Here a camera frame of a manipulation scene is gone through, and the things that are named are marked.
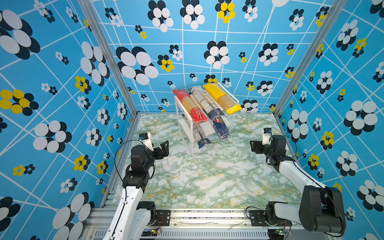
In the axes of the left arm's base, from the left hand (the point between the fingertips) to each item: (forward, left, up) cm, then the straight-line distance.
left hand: (161, 142), depth 77 cm
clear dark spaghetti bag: (+5, -20, -2) cm, 21 cm away
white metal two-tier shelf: (+12, -22, +12) cm, 28 cm away
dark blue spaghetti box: (+10, -33, -1) cm, 35 cm away
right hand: (+7, -56, -10) cm, 57 cm away
